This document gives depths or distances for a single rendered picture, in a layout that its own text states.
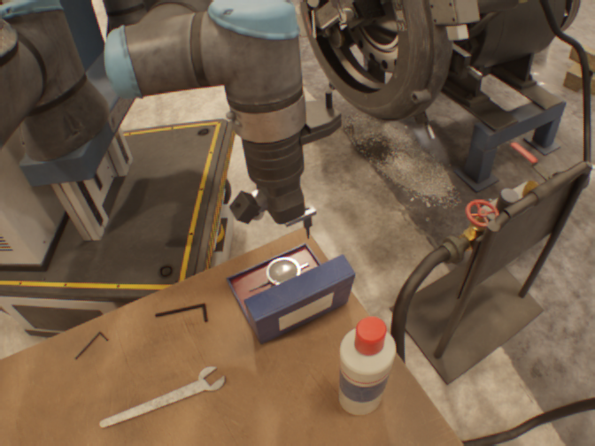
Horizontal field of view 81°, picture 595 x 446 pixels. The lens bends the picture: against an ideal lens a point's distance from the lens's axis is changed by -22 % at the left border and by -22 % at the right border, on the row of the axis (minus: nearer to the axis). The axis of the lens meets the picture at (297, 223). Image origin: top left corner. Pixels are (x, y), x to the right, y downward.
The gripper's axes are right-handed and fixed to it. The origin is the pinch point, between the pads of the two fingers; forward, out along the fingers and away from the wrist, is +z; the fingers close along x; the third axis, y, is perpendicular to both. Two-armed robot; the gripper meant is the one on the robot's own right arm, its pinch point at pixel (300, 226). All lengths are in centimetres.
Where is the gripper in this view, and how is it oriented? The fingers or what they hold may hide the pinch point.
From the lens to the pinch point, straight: 67.3
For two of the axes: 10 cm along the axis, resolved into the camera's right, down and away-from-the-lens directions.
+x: 4.6, 6.3, -6.2
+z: 0.8, 6.7, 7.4
